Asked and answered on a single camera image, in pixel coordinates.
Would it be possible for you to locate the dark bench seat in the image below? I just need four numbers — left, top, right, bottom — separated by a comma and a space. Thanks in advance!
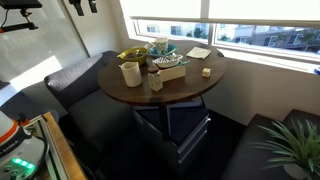
220, 108, 320, 180

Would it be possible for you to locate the plain white mug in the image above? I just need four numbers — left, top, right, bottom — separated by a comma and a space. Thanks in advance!
118, 61, 144, 89

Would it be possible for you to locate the wooden workbench top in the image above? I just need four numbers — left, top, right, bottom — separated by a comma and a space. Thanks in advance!
42, 111, 88, 180

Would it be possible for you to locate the small cream cube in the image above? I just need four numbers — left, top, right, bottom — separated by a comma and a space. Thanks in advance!
201, 67, 212, 79

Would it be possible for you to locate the pale slim utensil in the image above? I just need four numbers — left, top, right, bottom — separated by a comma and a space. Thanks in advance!
173, 59, 192, 68

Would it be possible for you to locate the green spiky plant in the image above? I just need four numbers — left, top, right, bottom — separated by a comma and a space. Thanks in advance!
251, 117, 320, 179

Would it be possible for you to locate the white roller blind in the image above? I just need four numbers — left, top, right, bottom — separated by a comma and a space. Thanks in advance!
119, 0, 320, 28

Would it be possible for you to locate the white plant pot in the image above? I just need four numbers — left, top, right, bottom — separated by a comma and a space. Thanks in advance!
283, 162, 310, 180

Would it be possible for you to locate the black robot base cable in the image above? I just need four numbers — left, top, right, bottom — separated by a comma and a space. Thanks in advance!
31, 132, 52, 168

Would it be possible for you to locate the white tray with teal items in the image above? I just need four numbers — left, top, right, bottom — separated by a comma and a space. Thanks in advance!
152, 53, 184, 70

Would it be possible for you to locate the black table pedestal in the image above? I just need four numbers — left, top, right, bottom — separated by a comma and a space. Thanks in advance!
158, 101, 172, 141

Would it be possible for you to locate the patterned white mug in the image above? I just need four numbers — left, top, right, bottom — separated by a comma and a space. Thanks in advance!
153, 37, 170, 55

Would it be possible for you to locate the grey upholstered sofa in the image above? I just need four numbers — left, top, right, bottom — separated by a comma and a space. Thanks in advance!
43, 49, 136, 153

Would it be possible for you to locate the white window frame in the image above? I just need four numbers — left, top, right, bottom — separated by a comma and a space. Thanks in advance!
128, 0, 320, 65

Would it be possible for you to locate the white rectangular box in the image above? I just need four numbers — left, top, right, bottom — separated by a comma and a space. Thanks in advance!
158, 64, 187, 83

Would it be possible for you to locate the green bowl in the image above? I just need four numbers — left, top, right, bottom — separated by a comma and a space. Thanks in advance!
117, 47, 149, 67

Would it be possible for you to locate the white paper napkin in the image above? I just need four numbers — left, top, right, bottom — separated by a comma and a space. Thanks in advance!
185, 46, 212, 61

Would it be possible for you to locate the blue bowl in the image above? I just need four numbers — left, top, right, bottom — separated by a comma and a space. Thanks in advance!
148, 43, 180, 57

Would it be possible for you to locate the grey metal spoon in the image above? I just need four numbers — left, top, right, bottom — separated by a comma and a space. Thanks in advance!
133, 49, 158, 58

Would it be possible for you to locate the blue chair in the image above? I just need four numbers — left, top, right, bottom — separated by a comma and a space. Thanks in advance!
0, 89, 60, 125

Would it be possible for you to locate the small shaker brown lid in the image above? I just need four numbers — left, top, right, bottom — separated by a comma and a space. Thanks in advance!
147, 65, 164, 93

